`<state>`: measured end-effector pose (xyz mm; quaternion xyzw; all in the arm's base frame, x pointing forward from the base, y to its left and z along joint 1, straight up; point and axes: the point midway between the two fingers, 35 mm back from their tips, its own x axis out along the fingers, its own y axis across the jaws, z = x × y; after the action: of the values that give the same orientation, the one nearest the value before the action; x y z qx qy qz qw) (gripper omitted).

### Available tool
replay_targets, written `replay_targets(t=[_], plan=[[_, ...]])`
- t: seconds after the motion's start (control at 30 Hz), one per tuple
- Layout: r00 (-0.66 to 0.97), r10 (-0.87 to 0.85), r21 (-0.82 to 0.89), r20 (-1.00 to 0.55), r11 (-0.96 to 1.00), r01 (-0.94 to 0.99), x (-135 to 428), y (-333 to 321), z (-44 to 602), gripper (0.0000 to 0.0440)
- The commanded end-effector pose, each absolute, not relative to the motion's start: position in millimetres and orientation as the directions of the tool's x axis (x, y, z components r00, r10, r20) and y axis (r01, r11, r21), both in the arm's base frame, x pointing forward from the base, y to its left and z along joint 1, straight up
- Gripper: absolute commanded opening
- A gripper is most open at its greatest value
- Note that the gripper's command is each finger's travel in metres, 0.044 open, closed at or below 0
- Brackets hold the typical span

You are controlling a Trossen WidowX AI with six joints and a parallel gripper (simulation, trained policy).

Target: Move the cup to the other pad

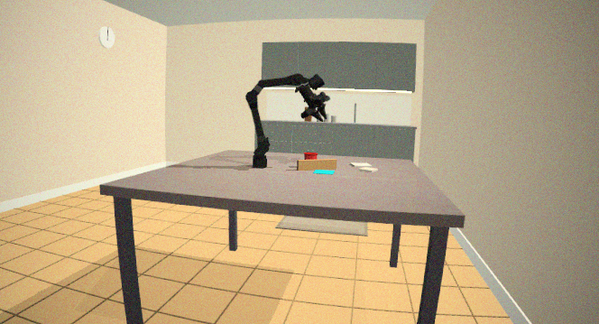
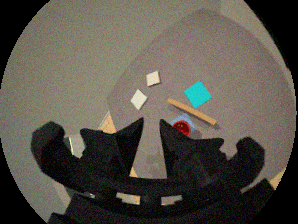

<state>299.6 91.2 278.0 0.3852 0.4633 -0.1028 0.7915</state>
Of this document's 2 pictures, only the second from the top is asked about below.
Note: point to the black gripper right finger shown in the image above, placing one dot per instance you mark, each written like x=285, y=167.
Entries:
x=178, y=148

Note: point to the tan wooden bar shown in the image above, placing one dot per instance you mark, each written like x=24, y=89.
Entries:
x=192, y=110

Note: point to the red translucent cup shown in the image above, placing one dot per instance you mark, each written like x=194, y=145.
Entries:
x=185, y=127

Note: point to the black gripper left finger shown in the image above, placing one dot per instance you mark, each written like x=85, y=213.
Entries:
x=124, y=142

